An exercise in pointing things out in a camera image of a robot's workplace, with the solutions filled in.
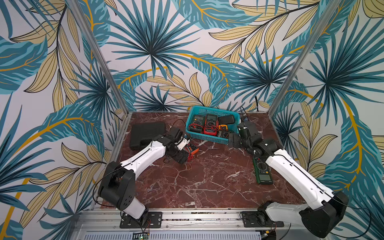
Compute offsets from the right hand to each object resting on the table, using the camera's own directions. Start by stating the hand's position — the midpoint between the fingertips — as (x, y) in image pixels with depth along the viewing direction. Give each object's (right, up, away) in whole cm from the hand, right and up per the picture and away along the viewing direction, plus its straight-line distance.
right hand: (239, 136), depth 78 cm
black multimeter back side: (+2, +10, +31) cm, 33 cm away
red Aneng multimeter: (-12, +6, +22) cm, 26 cm away
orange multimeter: (-24, -8, +13) cm, 29 cm away
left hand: (-32, -12, +8) cm, 35 cm away
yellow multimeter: (-3, +5, +26) cm, 26 cm away
